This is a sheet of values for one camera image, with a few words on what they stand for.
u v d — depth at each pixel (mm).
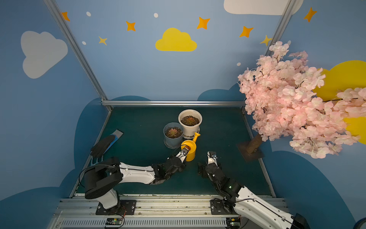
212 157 705
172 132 955
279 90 524
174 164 637
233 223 719
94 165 887
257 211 500
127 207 749
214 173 593
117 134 1050
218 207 745
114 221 718
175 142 934
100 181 451
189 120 1004
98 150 931
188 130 964
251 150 917
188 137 1042
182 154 722
